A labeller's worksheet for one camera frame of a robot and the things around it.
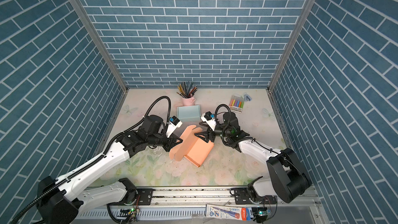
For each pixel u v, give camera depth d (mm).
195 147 873
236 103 1113
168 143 652
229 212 693
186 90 1050
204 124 819
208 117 693
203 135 715
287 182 422
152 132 591
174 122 664
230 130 666
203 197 753
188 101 1025
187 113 1017
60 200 373
